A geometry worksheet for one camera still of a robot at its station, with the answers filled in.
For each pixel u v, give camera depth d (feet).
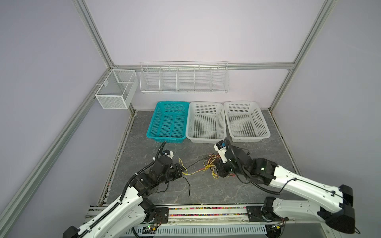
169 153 2.37
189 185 2.76
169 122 3.69
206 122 3.67
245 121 3.68
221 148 2.03
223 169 2.03
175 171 2.18
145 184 1.75
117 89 3.35
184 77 3.24
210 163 2.38
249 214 2.42
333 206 1.31
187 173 2.47
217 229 2.32
